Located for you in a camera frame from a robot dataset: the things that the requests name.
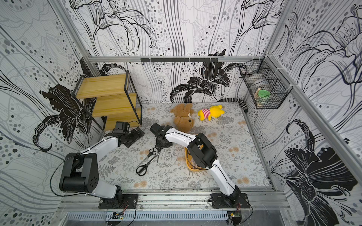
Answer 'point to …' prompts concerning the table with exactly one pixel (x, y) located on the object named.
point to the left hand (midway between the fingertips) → (142, 137)
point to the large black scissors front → (141, 170)
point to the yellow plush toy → (213, 111)
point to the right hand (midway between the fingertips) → (163, 143)
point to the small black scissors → (152, 152)
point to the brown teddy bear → (184, 114)
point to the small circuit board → (116, 215)
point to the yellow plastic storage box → (189, 164)
